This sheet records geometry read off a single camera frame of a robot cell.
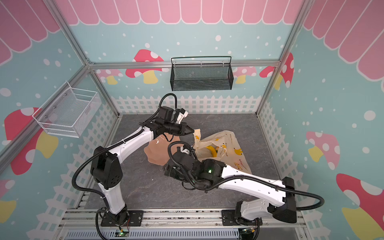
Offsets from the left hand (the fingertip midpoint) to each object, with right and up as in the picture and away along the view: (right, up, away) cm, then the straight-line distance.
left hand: (193, 133), depth 82 cm
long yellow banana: (+13, -12, +13) cm, 22 cm away
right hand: (-12, -15, -19) cm, 27 cm away
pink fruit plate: (-24, -11, +14) cm, 30 cm away
